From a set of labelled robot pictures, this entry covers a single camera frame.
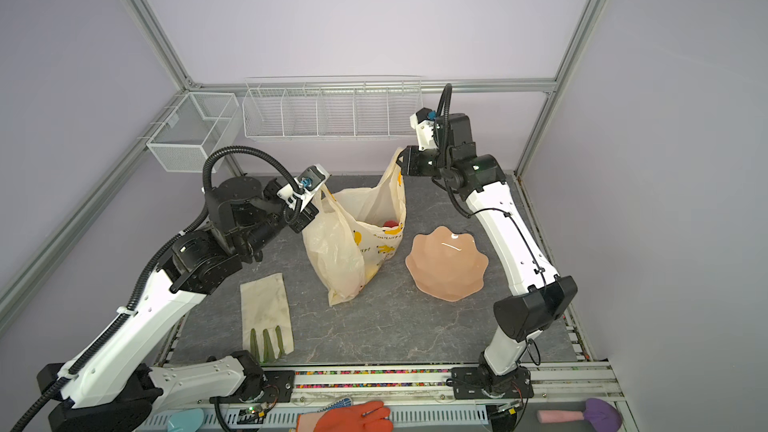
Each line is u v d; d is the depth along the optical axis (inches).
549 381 29.8
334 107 38.9
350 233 26.6
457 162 20.9
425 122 24.4
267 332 32.3
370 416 27.5
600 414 27.0
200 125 40.0
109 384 15.0
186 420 27.3
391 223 35.0
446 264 37.9
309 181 18.7
